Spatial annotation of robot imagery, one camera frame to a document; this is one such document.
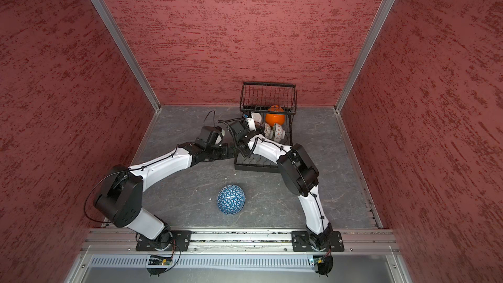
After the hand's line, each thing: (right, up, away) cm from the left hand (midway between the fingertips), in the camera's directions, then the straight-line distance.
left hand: (231, 155), depth 89 cm
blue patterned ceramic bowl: (+1, -18, -6) cm, 19 cm away
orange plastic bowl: (+21, +18, +18) cm, 32 cm away
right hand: (+14, +11, +7) cm, 19 cm away
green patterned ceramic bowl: (+23, +11, +7) cm, 26 cm away
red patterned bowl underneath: (+17, +11, +8) cm, 22 cm away
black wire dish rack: (+12, +32, +32) cm, 47 cm away
